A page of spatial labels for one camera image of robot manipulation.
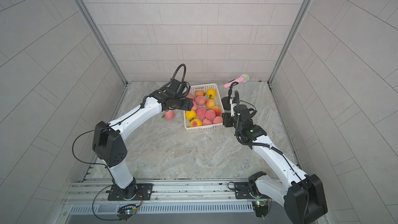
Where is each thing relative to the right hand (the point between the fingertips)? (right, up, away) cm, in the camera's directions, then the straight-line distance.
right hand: (226, 112), depth 82 cm
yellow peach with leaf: (-17, -6, +7) cm, 19 cm away
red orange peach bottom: (-4, +1, +12) cm, 12 cm away
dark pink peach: (-8, -2, +7) cm, 11 cm away
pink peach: (-13, -2, +11) cm, 17 cm away
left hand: (-19, +5, +4) cm, 21 cm away
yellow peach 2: (-20, -2, +10) cm, 22 cm away
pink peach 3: (-4, -5, +8) cm, 10 cm away
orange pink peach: (-8, +4, +17) cm, 19 cm away
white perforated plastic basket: (-3, +6, +20) cm, 21 cm away
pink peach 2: (-11, -6, +8) cm, 15 cm away
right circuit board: (+15, -42, -13) cm, 46 cm away
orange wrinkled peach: (-15, +11, +21) cm, 28 cm away
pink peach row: (-15, +6, +17) cm, 23 cm away
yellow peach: (-7, +10, +23) cm, 26 cm away
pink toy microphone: (+12, +20, +8) cm, 24 cm away
